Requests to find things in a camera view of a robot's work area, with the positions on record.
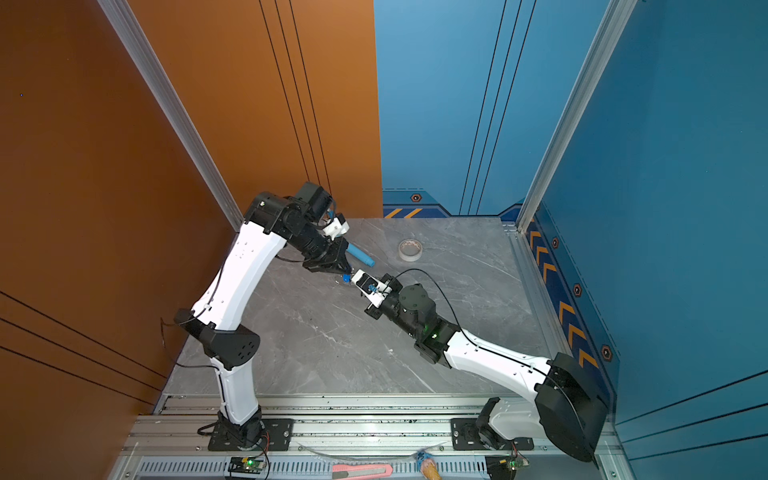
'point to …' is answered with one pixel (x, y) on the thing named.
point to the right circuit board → (504, 467)
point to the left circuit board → (246, 465)
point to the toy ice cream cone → (426, 464)
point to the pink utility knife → (361, 471)
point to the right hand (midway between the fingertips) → (358, 275)
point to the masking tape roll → (410, 250)
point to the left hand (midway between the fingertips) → (351, 266)
